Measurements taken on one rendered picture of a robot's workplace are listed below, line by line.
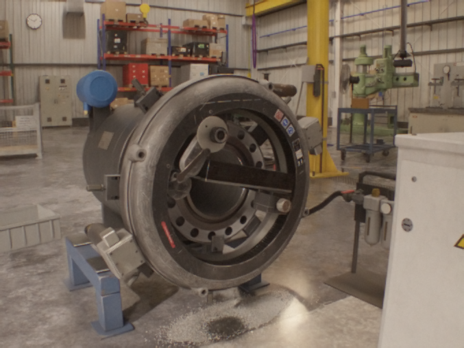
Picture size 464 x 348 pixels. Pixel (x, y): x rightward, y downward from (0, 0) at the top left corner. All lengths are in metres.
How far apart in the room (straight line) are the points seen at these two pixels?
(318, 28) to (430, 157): 4.48
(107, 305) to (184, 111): 0.83
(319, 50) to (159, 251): 4.08
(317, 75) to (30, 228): 3.55
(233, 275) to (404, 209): 0.87
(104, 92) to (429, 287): 1.54
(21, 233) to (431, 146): 2.46
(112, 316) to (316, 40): 4.12
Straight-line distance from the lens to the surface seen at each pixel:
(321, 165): 5.00
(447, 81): 8.34
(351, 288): 2.01
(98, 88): 1.83
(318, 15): 5.06
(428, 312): 0.66
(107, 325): 1.65
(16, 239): 2.71
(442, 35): 13.46
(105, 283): 1.58
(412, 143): 0.62
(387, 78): 12.41
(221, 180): 1.25
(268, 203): 1.33
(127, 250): 1.21
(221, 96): 1.25
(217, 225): 1.46
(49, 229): 2.77
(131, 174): 1.17
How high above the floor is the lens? 0.89
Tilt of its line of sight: 10 degrees down
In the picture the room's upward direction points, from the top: straight up
